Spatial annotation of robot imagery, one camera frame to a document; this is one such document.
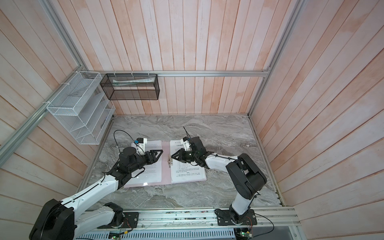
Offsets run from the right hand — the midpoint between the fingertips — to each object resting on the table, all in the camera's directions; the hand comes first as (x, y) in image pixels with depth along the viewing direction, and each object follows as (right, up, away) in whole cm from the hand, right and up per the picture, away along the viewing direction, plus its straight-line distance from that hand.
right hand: (172, 157), depth 86 cm
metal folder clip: (-3, -4, +9) cm, 10 cm away
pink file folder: (-4, -9, +5) cm, 11 cm away
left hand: (-6, +2, -5) cm, 8 cm away
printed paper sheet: (-13, -10, +4) cm, 17 cm away
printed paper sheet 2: (+6, -10, +4) cm, 13 cm away
